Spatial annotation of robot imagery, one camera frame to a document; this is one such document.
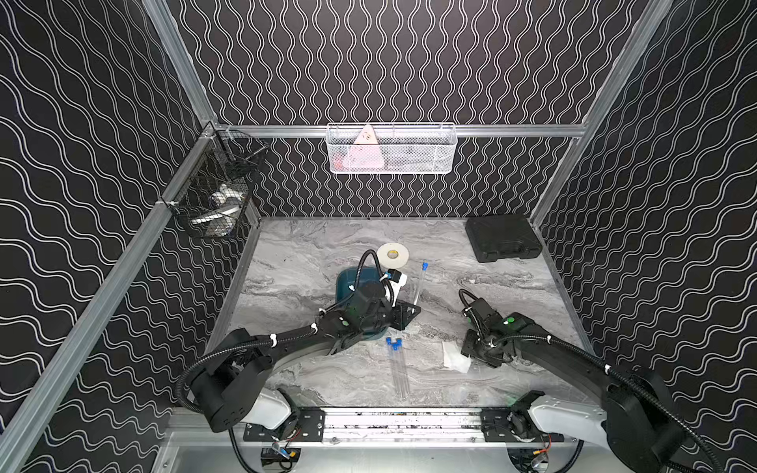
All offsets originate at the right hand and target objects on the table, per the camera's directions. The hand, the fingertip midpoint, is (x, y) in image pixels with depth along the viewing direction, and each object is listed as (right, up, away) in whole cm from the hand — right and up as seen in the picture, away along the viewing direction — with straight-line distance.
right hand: (469, 352), depth 84 cm
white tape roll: (-21, +27, +25) cm, 43 cm away
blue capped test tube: (-23, -1, +3) cm, 23 cm away
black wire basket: (-73, +44, 0) cm, 85 cm away
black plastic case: (+19, +34, +24) cm, 46 cm away
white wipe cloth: (-5, -2, 0) cm, 5 cm away
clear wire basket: (-22, +64, +16) cm, 69 cm away
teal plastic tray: (-37, +20, +13) cm, 44 cm away
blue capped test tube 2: (-20, -3, -1) cm, 21 cm away
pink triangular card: (-30, +60, +6) cm, 67 cm away
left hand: (-15, +15, -7) cm, 22 cm away
